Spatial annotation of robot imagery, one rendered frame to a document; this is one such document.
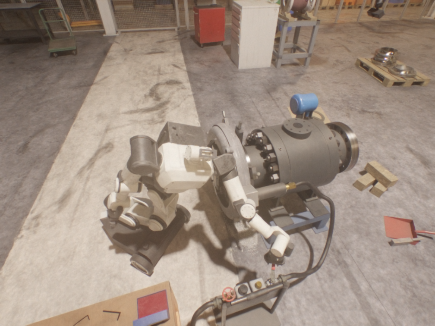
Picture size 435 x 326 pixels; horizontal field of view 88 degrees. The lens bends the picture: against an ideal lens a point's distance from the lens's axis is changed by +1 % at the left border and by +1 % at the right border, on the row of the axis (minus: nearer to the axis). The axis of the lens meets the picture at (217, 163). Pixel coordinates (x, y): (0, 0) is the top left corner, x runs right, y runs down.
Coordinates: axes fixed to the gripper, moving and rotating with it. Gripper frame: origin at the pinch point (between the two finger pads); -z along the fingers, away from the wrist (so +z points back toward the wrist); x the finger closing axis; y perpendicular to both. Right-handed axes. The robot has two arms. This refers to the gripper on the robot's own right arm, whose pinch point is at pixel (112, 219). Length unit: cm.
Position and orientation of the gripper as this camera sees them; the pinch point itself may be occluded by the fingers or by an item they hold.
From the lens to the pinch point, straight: 172.2
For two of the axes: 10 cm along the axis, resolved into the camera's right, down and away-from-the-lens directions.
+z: 4.7, -5.9, -6.6
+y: 8.3, 0.6, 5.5
